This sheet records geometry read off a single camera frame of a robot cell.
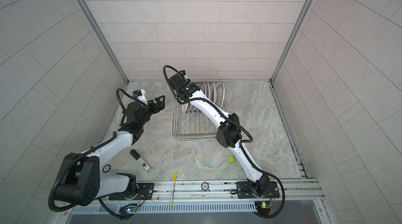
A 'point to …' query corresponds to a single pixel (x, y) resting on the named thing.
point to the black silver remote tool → (141, 160)
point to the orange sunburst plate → (190, 108)
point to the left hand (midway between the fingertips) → (163, 95)
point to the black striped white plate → (219, 94)
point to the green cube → (230, 159)
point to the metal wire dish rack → (193, 126)
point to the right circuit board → (264, 205)
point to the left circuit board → (131, 210)
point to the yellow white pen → (174, 180)
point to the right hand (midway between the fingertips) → (186, 90)
